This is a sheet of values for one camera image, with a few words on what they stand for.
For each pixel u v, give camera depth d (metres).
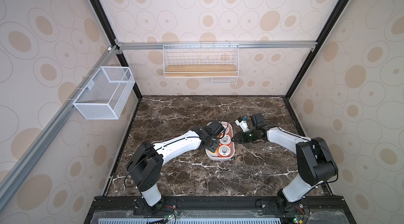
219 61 0.99
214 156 0.88
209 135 0.63
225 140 0.92
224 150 0.88
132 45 0.90
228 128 0.96
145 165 0.44
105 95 1.09
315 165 0.46
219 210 0.73
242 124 0.85
